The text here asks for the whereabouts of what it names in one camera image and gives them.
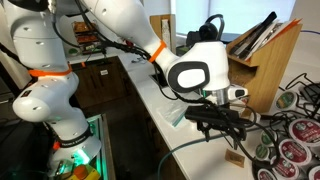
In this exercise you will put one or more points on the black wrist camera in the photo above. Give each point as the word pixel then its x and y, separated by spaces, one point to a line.
pixel 210 114

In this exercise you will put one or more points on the stack of paper cups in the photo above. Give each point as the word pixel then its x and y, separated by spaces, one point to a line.
pixel 166 31

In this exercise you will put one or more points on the large green top coffee pod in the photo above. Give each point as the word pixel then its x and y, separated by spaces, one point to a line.
pixel 286 100

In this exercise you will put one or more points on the steel framed counter opening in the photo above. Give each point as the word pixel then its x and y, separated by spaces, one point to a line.
pixel 160 82

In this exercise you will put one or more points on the yellow emergency stop button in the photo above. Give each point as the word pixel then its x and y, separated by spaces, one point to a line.
pixel 83 172

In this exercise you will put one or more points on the wooden shelf organizer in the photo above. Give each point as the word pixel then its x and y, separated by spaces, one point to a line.
pixel 273 70

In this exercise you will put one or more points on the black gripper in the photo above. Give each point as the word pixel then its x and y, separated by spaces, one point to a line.
pixel 223 126

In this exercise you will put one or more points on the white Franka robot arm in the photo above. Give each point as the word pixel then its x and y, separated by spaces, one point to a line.
pixel 50 100

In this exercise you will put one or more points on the wooden cup dispenser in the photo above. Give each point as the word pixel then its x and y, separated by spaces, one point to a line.
pixel 173 33

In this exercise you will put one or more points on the orange flat packet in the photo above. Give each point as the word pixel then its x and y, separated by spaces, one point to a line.
pixel 289 26

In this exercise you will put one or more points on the large red top coffee pod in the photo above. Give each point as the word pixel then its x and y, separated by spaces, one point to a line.
pixel 305 131

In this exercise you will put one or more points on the dark wooden cabinet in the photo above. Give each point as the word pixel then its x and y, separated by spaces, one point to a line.
pixel 103 83

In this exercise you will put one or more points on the wooden snack rack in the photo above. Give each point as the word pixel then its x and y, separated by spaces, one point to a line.
pixel 86 38

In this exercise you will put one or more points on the black flat packets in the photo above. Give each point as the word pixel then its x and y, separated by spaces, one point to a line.
pixel 253 36

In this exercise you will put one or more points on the white creamer cup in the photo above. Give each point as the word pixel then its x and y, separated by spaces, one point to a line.
pixel 256 117

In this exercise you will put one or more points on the black coffee machine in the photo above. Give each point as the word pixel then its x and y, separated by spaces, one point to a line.
pixel 208 31

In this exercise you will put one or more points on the white flat packets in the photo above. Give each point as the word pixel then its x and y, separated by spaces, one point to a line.
pixel 266 36

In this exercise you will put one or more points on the bright window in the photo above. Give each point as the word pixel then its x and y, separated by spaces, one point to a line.
pixel 233 13

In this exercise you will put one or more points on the clear zip bag of stirrers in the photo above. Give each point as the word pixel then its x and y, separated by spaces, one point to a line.
pixel 172 114

